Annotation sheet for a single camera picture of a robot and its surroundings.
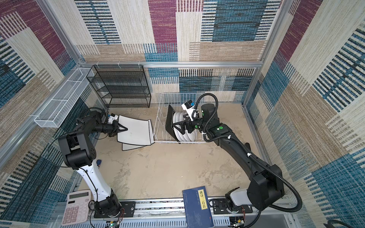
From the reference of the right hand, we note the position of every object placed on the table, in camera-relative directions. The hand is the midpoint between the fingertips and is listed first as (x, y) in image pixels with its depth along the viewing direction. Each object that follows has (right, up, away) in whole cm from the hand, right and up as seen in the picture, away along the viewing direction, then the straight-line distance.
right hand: (179, 122), depth 75 cm
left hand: (-35, -4, +19) cm, 40 cm away
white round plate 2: (-2, +1, +13) cm, 13 cm away
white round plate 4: (+8, -9, +17) cm, 21 cm away
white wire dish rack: (-14, -9, +27) cm, 32 cm away
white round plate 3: (+4, -9, +13) cm, 16 cm away
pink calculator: (-52, -43, -2) cm, 67 cm away
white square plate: (-35, -17, +19) cm, 43 cm away
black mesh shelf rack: (-45, +27, +33) cm, 62 cm away
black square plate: (-7, -1, +13) cm, 15 cm away
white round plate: (-3, -6, +12) cm, 13 cm away
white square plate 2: (-29, -7, +26) cm, 40 cm away
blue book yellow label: (+9, -44, -2) cm, 45 cm away
